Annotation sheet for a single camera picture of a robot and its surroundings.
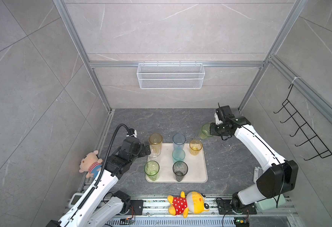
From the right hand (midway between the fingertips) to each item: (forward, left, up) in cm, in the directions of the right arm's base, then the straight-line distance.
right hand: (214, 130), depth 84 cm
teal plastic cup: (-9, +22, -14) cm, 27 cm away
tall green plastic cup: (-17, +39, -15) cm, 45 cm away
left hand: (-9, +42, +2) cm, 43 cm away
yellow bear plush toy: (-36, +15, -10) cm, 41 cm away
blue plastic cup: (-4, +21, -6) cm, 22 cm away
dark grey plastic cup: (-22, +22, -2) cm, 32 cm away
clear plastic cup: (-7, +36, -9) cm, 38 cm away
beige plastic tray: (-18, +10, -19) cm, 28 cm away
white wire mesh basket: (+41, +26, +12) cm, 50 cm away
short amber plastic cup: (-2, +10, -16) cm, 18 cm away
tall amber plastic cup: (-2, +36, -8) cm, 37 cm away
